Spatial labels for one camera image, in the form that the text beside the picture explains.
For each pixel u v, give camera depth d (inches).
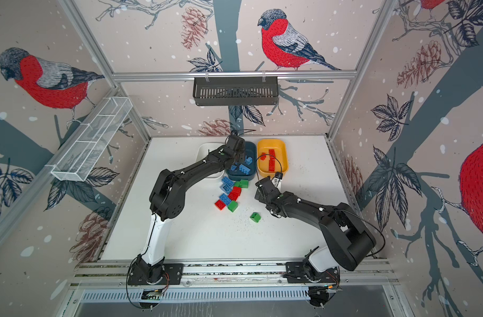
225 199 36.7
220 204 36.3
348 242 17.0
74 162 27.8
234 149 30.6
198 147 46.8
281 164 42.9
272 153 43.6
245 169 40.0
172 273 28.7
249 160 40.6
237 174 40.7
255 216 34.3
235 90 41.9
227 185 38.4
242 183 38.6
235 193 37.9
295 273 28.7
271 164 41.9
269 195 27.0
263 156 43.3
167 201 22.1
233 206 35.5
